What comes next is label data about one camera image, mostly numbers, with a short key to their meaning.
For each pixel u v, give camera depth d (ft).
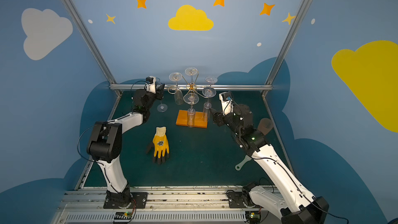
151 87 2.66
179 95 3.09
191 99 2.40
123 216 2.40
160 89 2.80
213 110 2.13
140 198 2.46
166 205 2.41
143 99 2.46
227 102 1.91
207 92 2.50
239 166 2.83
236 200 2.45
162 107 3.42
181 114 3.50
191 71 2.83
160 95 2.79
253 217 2.40
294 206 1.25
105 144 1.70
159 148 2.95
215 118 2.11
